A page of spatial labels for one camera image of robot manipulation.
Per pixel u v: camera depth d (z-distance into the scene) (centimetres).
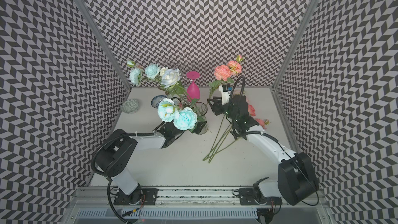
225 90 67
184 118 49
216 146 89
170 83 60
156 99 105
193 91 85
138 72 64
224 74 65
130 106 105
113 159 46
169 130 71
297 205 41
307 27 81
